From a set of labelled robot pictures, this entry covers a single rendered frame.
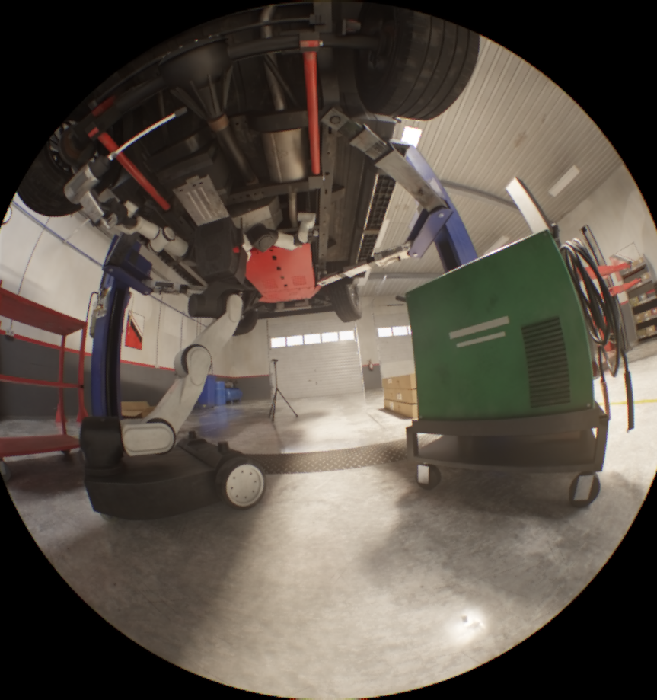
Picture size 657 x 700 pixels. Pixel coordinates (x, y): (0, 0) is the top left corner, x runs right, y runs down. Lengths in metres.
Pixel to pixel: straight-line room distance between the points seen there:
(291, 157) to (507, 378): 1.48
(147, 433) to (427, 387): 0.97
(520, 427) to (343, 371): 9.71
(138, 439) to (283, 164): 1.55
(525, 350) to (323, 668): 0.76
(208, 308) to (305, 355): 9.29
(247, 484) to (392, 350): 10.20
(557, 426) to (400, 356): 10.35
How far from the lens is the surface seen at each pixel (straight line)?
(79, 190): 0.89
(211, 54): 1.13
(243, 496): 0.85
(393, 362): 10.64
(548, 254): 0.70
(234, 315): 1.07
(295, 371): 10.19
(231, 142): 1.41
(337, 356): 10.17
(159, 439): 0.87
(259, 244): 1.21
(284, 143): 1.43
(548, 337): 0.63
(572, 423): 0.63
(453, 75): 0.93
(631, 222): 9.00
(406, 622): 0.49
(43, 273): 4.86
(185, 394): 0.92
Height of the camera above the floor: 0.44
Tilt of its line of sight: 9 degrees up
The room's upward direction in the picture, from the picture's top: 6 degrees counter-clockwise
